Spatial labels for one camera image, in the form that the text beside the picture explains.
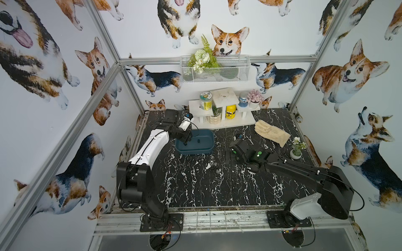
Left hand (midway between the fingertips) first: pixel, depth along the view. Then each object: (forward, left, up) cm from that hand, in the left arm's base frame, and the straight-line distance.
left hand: (186, 130), depth 88 cm
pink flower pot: (+18, -40, +7) cm, 44 cm away
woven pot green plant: (+17, -18, -10) cm, 27 cm away
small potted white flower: (-9, -64, -12) cm, 66 cm away
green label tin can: (+18, -11, +5) cm, 22 cm away
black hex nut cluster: (-12, -14, -17) cm, 25 cm away
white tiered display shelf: (+22, -24, -9) cm, 34 cm away
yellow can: (+22, -28, -9) cm, 37 cm away
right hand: (-12, -26, -3) cm, 29 cm away
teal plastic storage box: (+5, -8, -20) cm, 22 cm away
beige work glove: (+8, -56, -16) cm, 59 cm away
